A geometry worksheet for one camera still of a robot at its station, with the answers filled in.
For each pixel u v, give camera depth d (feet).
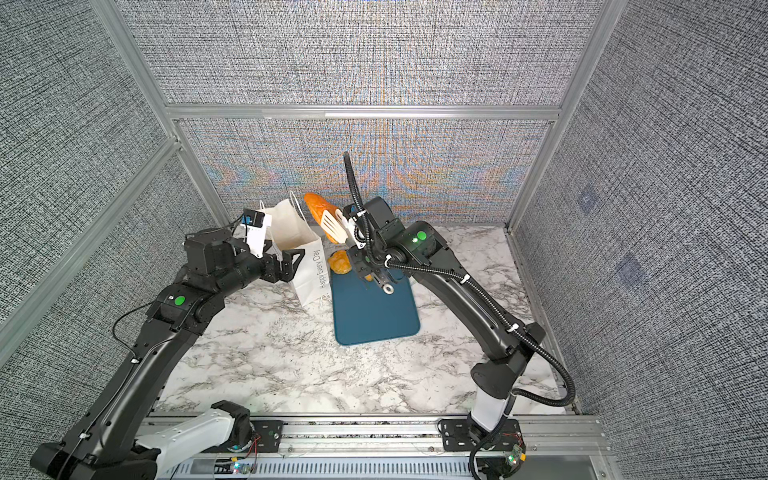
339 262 3.36
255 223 1.83
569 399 1.36
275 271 1.94
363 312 3.26
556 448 2.39
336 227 2.26
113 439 1.25
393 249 1.47
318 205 2.35
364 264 1.99
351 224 2.00
